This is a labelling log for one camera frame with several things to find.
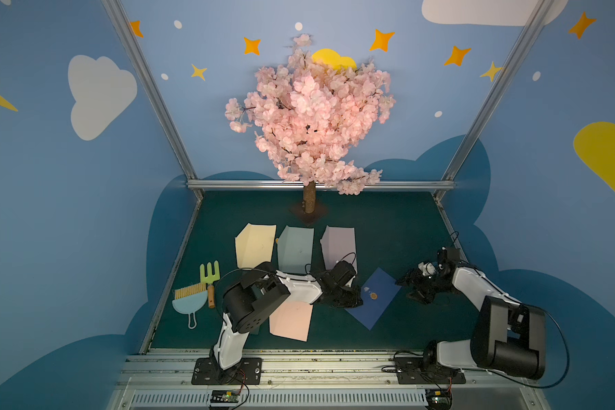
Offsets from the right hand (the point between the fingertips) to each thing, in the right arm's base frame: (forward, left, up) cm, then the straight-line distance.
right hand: (405, 285), depth 89 cm
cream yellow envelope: (+16, +58, -4) cm, 61 cm away
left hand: (-6, +14, -1) cm, 15 cm away
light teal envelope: (+14, +41, -2) cm, 44 cm away
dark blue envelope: (-2, +10, -3) cm, 10 cm away
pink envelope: (-14, +39, -2) cm, 42 cm away
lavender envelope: (+18, +23, -3) cm, 30 cm away
